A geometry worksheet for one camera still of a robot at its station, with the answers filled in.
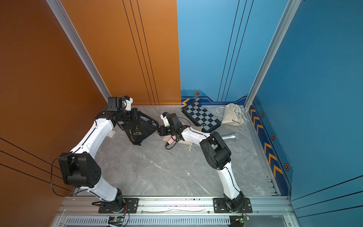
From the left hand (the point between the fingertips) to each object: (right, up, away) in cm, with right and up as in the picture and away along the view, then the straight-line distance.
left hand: (141, 111), depth 87 cm
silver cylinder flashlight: (+59, -16, +8) cm, 61 cm away
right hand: (+9, -12, +7) cm, 16 cm away
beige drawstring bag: (+63, -2, +20) cm, 66 cm away
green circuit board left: (-7, -57, -15) cm, 59 cm away
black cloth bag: (-2, -11, +2) cm, 11 cm away
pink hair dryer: (+18, -19, +8) cm, 27 cm away
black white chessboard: (+40, -3, +22) cm, 46 cm away
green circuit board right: (+56, -55, -17) cm, 80 cm away
